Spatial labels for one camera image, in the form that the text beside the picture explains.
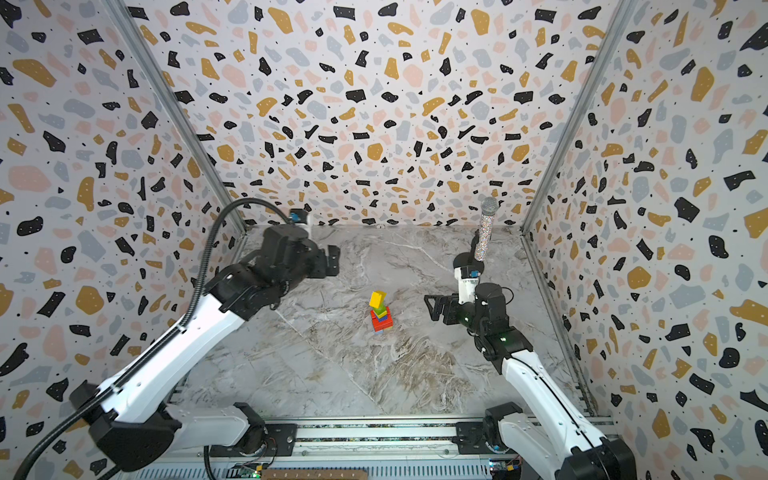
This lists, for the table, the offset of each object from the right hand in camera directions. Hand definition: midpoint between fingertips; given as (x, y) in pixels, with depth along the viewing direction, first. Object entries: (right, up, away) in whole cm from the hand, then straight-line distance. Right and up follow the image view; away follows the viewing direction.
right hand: (437, 291), depth 79 cm
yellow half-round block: (-16, -2, +4) cm, 17 cm away
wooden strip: (-36, -40, -11) cm, 55 cm away
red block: (-16, -12, +12) cm, 23 cm away
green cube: (-15, -6, +7) cm, 18 cm away
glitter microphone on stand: (+15, +15, +13) cm, 25 cm away
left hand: (-29, +12, -9) cm, 33 cm away
